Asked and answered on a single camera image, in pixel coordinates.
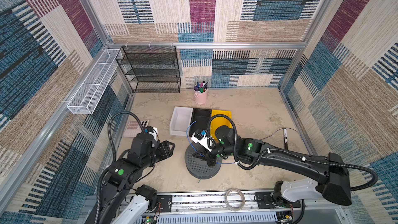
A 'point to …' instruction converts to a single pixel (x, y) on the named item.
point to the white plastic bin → (180, 121)
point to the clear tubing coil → (243, 199)
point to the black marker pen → (285, 139)
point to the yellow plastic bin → (219, 121)
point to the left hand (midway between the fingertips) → (172, 144)
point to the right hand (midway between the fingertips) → (196, 156)
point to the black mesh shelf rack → (151, 69)
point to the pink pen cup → (200, 98)
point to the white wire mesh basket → (88, 96)
